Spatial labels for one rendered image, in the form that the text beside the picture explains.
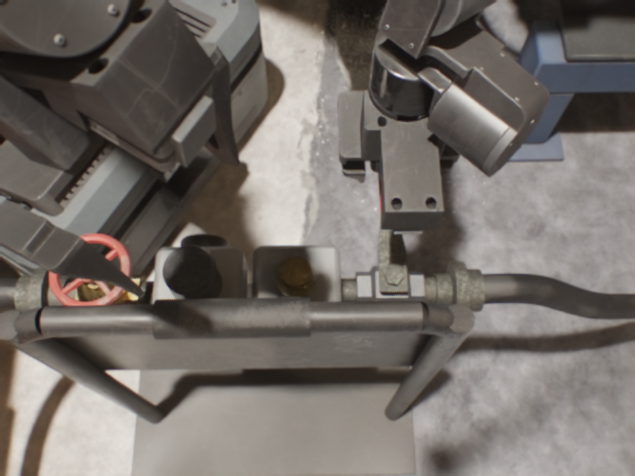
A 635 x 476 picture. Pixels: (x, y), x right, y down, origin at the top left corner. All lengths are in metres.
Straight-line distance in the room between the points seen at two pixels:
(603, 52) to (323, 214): 0.50
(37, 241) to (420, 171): 0.28
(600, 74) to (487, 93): 0.66
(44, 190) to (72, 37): 0.10
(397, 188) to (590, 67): 0.64
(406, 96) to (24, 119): 0.29
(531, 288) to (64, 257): 0.47
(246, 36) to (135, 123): 0.82
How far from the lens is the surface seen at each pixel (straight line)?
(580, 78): 1.13
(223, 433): 1.09
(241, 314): 0.53
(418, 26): 0.47
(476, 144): 0.49
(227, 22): 1.07
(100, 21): 0.26
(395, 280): 0.64
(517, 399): 1.13
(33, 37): 0.25
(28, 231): 0.36
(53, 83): 0.27
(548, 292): 0.71
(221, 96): 0.38
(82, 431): 1.14
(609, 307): 0.81
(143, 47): 0.26
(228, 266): 0.66
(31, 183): 0.34
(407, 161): 0.52
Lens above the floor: 1.08
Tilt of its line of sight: 68 degrees down
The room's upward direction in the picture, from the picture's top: straight up
